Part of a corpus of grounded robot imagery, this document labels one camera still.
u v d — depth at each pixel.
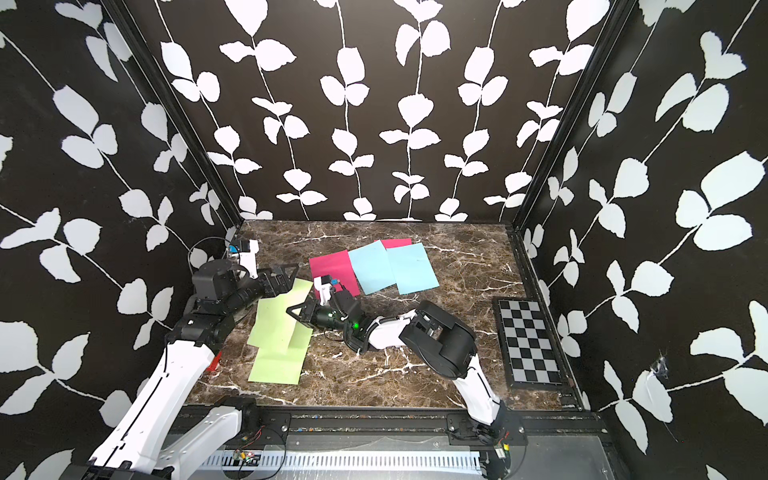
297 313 0.78
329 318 0.75
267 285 0.66
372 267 1.08
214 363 0.53
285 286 0.67
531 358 0.84
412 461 0.70
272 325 0.82
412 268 1.08
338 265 1.10
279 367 0.84
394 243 1.15
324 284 0.80
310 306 0.74
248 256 0.66
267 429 0.73
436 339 0.54
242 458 0.71
